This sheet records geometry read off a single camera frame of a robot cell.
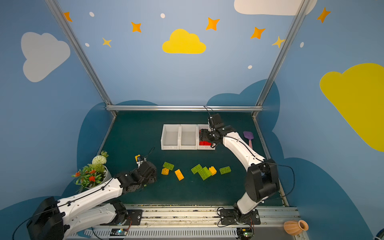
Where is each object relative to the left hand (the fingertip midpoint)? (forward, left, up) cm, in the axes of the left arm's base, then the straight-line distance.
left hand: (154, 175), depth 84 cm
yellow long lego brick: (+3, -14, -4) cm, 14 cm away
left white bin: (+31, -5, -5) cm, 32 cm away
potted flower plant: (-4, +28, +12) cm, 30 cm away
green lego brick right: (+6, -42, -4) cm, 42 cm away
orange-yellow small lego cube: (+4, -5, -3) cm, 7 cm away
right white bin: (+21, -29, -3) cm, 36 cm away
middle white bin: (+30, -18, -3) cm, 36 cm away
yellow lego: (+13, +15, -2) cm, 20 cm away
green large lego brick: (+3, -29, -3) cm, 29 cm away
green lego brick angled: (+6, -24, -4) cm, 25 cm away
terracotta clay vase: (-25, -67, +5) cm, 72 cm away
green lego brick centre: (+8, -7, -4) cm, 11 cm away
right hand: (+21, -30, +12) cm, 38 cm away
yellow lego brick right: (+4, -34, -2) cm, 34 cm away
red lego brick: (+24, -30, -1) cm, 38 cm away
